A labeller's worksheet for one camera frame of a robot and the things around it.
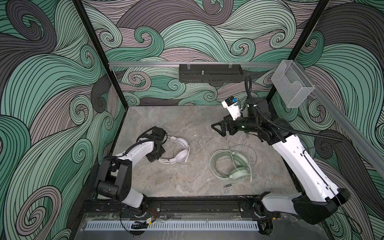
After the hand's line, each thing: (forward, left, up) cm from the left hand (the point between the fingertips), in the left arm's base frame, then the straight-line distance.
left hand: (158, 154), depth 89 cm
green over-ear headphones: (-12, -46, +5) cm, 48 cm away
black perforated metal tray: (+43, -31, +30) cm, 61 cm away
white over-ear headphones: (-3, -15, +4) cm, 16 cm away
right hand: (+1, -32, +31) cm, 45 cm away
